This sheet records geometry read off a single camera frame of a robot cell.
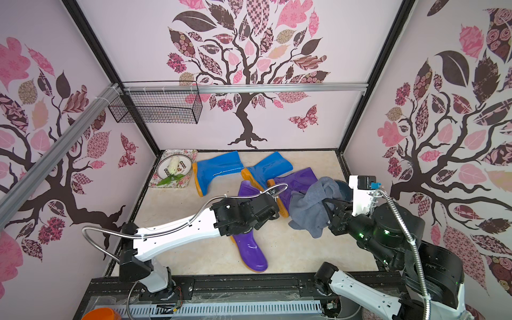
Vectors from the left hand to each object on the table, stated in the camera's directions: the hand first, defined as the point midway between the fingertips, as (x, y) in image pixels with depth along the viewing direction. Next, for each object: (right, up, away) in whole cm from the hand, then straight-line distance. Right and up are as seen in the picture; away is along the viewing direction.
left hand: (257, 208), depth 71 cm
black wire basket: (-43, +47, +23) cm, 68 cm away
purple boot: (-4, -17, +8) cm, 19 cm away
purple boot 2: (+21, +8, +32) cm, 39 cm away
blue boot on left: (-29, +14, +32) cm, 45 cm away
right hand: (+18, +7, -21) cm, 28 cm away
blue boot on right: (+3, +12, +34) cm, 36 cm away
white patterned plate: (-55, +15, +39) cm, 69 cm away
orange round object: (-51, -33, -8) cm, 61 cm away
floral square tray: (-41, +23, +47) cm, 67 cm away
